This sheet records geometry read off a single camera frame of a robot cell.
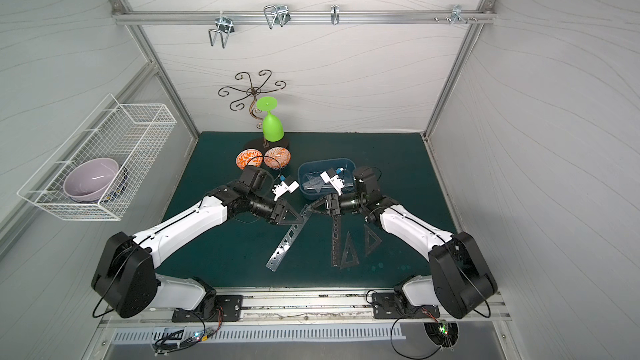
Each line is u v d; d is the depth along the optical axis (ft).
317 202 2.33
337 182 2.40
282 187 2.40
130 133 2.57
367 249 2.82
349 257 2.74
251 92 3.05
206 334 2.25
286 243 2.26
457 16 2.51
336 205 2.23
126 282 1.34
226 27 2.58
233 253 2.71
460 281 1.38
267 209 2.23
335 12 2.36
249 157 3.54
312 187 3.29
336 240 2.88
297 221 2.36
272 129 3.00
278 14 2.50
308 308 2.46
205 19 2.61
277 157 3.62
